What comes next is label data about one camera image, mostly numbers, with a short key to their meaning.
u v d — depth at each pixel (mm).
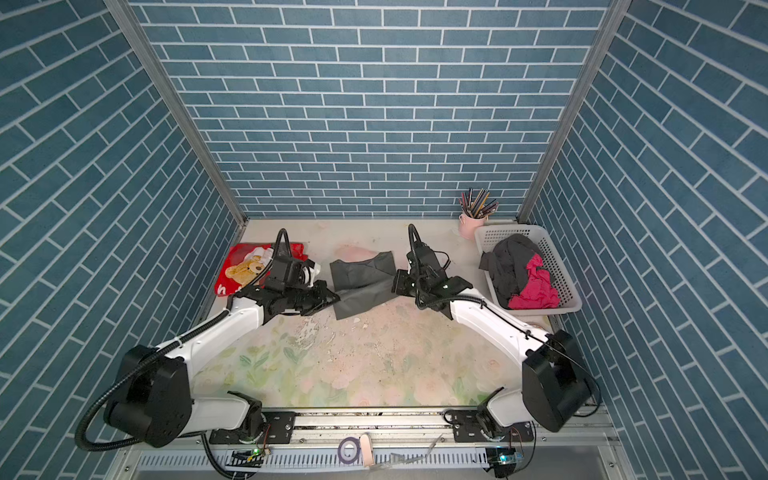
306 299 734
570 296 894
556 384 426
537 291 917
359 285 992
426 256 633
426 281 629
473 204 1118
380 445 721
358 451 703
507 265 966
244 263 992
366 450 691
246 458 715
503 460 703
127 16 705
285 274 669
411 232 680
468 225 1090
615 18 720
